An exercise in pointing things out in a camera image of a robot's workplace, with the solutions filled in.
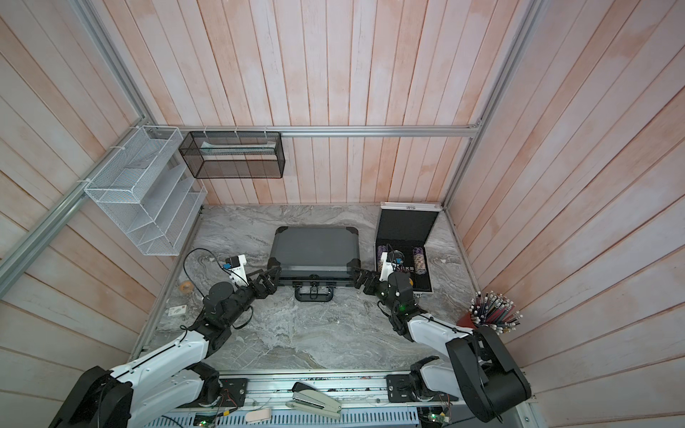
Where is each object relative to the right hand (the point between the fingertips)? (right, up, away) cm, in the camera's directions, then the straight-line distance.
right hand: (361, 269), depth 87 cm
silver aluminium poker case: (+17, +13, +12) cm, 24 cm away
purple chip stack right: (+23, +2, +10) cm, 25 cm away
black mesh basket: (-50, +44, +20) cm, 70 cm away
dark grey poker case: (-15, +3, +1) cm, 16 cm away
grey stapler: (-16, -32, -16) cm, 40 cm away
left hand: (-28, 0, -5) cm, 28 cm away
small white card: (-62, -14, +1) cm, 63 cm away
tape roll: (-63, -8, +8) cm, 64 cm away
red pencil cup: (+36, -9, -13) cm, 39 cm away
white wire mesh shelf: (-62, +21, -9) cm, 66 cm away
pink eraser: (-28, -36, -19) cm, 49 cm away
